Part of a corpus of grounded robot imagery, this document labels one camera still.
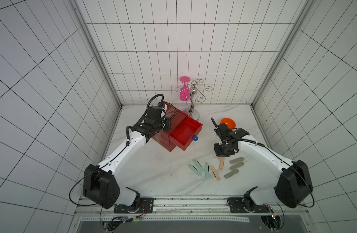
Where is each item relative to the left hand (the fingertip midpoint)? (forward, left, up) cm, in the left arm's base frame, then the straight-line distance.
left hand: (168, 124), depth 82 cm
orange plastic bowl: (+15, -43, -17) cm, 48 cm away
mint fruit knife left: (-20, -17, -20) cm, 34 cm away
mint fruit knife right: (-19, -23, -20) cm, 36 cm away
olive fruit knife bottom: (-19, -40, -21) cm, 50 cm away
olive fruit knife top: (-13, -44, -18) cm, 49 cm away
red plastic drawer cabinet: (+6, -4, 0) cm, 7 cm away
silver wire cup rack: (+23, -17, -18) cm, 34 cm away
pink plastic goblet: (+29, -10, 0) cm, 31 cm away
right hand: (-11, -29, -11) cm, 33 cm away
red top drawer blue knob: (+1, -10, -9) cm, 13 cm away
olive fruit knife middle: (-16, -41, -21) cm, 49 cm away
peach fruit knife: (-12, -33, -20) cm, 41 cm away
